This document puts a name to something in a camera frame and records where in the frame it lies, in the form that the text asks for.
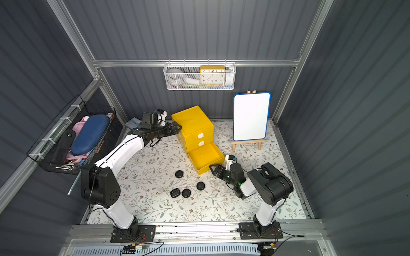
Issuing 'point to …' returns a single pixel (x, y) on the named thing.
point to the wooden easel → (259, 142)
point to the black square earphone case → (175, 192)
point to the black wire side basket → (44, 151)
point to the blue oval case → (90, 135)
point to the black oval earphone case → (186, 193)
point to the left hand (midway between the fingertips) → (177, 128)
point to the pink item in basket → (77, 128)
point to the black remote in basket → (65, 142)
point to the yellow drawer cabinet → (197, 137)
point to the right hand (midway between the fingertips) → (215, 167)
